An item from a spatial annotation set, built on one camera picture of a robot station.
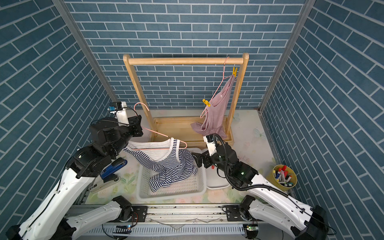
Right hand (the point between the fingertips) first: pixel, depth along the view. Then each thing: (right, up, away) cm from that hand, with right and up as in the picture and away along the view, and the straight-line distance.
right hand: (201, 150), depth 72 cm
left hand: (-23, +16, -10) cm, 30 cm away
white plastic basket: (-5, -22, +10) cm, 25 cm away
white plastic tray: (+7, -18, +8) cm, 21 cm away
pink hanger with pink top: (+10, +22, +13) cm, 27 cm away
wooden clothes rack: (-27, +9, +38) cm, 47 cm away
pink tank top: (+8, +15, +17) cm, 24 cm away
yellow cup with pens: (+41, -14, +2) cm, 43 cm away
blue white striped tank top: (-17, -2, -3) cm, 17 cm away
